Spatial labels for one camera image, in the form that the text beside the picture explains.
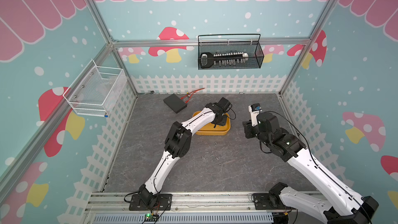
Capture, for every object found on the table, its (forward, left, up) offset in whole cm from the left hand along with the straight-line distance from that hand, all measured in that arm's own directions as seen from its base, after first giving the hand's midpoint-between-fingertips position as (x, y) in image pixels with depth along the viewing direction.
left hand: (220, 122), depth 99 cm
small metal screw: (-13, +3, -4) cm, 14 cm away
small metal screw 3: (-19, +8, -4) cm, 21 cm away
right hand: (-13, -10, +21) cm, 27 cm away
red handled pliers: (+27, +20, -1) cm, 33 cm away
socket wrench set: (+22, +9, +31) cm, 39 cm away
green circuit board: (-50, +35, -6) cm, 61 cm away
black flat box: (+19, +32, -4) cm, 37 cm away
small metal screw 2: (-21, +5, -4) cm, 22 cm away
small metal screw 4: (-22, +2, -4) cm, 23 cm away
